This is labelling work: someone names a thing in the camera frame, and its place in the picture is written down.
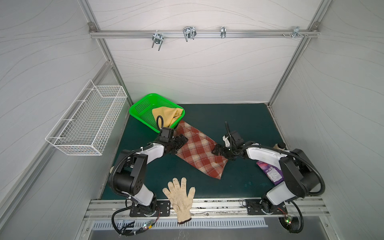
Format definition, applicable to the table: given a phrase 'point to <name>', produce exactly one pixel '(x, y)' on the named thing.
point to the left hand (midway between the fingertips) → (187, 140)
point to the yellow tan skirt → (169, 115)
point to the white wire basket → (86, 125)
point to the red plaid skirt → (197, 151)
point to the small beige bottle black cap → (280, 146)
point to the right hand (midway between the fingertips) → (220, 150)
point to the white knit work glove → (180, 201)
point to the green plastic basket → (142, 108)
